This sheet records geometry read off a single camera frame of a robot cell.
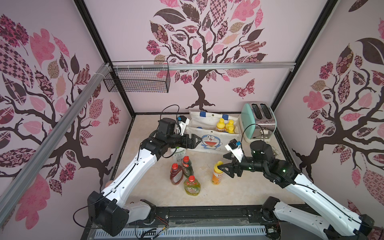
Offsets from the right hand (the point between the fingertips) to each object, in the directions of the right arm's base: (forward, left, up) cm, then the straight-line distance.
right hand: (221, 160), depth 66 cm
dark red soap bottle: (-1, +22, -13) cm, 25 cm away
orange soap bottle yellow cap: (+21, -8, -2) cm, 23 cm away
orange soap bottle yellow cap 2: (+26, -3, -6) cm, 27 cm away
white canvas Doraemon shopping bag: (+23, 0, -7) cm, 24 cm away
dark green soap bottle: (+2, +16, -13) cm, 21 cm away
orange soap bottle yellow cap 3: (-3, +2, -9) cm, 9 cm away
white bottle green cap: (+12, +21, -15) cm, 28 cm away
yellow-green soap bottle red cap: (-7, +14, -13) cm, 21 cm away
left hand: (+11, +13, 0) cm, 16 cm away
